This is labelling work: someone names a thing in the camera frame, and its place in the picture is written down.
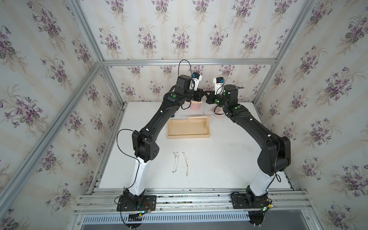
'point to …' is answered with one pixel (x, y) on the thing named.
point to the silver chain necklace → (177, 155)
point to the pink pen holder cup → (195, 105)
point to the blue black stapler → (173, 115)
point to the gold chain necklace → (186, 158)
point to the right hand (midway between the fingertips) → (207, 91)
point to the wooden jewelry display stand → (190, 127)
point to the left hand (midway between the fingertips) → (206, 93)
